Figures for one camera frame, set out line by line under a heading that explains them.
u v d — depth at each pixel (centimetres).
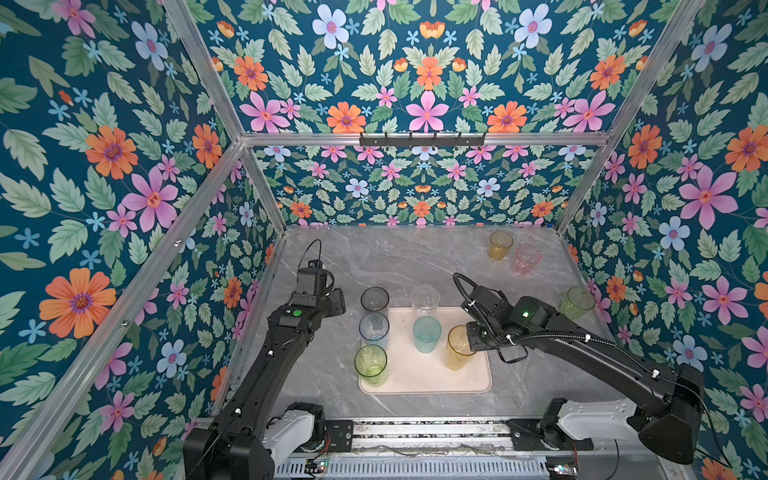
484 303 57
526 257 106
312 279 60
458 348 71
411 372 85
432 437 75
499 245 107
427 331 88
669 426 38
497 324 55
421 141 93
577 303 99
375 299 84
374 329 86
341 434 73
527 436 73
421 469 77
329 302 72
